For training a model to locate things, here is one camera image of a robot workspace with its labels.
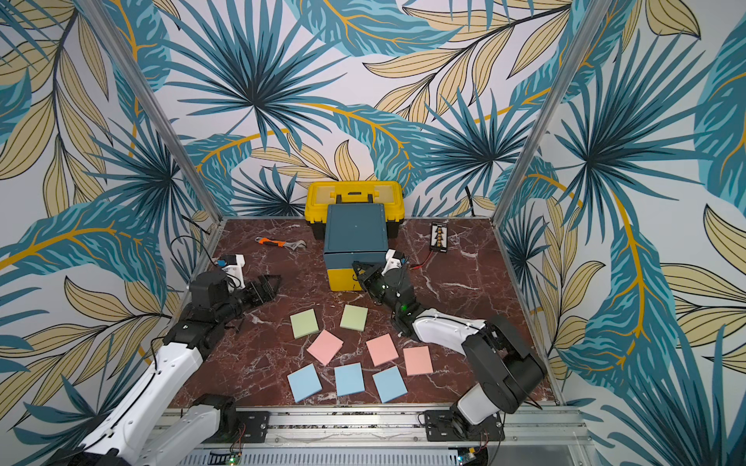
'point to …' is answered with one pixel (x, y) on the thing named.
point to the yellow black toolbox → (320, 194)
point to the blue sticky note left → (304, 382)
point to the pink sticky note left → (324, 347)
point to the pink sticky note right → (418, 360)
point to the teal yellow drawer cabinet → (354, 233)
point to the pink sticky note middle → (382, 349)
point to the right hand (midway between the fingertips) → (350, 263)
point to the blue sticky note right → (389, 383)
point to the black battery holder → (439, 234)
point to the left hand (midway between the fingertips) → (272, 284)
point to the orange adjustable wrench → (294, 245)
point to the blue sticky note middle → (349, 380)
